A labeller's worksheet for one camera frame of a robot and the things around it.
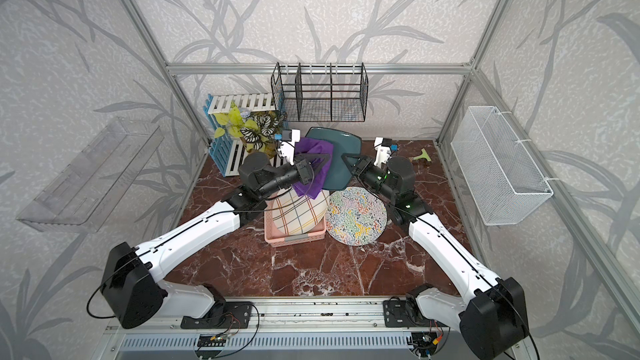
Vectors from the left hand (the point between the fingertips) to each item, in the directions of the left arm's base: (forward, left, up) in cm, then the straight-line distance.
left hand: (327, 158), depth 66 cm
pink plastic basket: (-10, +18, -30) cm, 37 cm away
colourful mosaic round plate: (+1, -10, -35) cm, 37 cm away
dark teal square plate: (-3, -3, -3) cm, 5 cm away
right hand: (+3, -4, -2) cm, 6 cm away
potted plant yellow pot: (+23, +26, -12) cm, 37 cm away
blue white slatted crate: (+32, +46, -34) cm, 66 cm away
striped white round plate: (0, +12, -33) cm, 35 cm away
